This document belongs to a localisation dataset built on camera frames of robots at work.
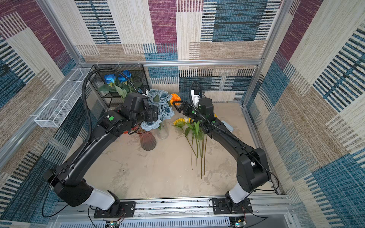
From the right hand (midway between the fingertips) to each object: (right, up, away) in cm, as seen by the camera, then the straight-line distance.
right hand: (178, 106), depth 79 cm
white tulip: (+5, -7, +26) cm, 28 cm away
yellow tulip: (+11, -12, +18) cm, 25 cm away
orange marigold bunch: (-2, +4, -1) cm, 5 cm away
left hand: (-13, -2, -8) cm, 15 cm away
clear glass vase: (-11, -16, +19) cm, 27 cm away
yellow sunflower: (+15, -21, +18) cm, 31 cm away
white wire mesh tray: (-61, -3, -7) cm, 62 cm away
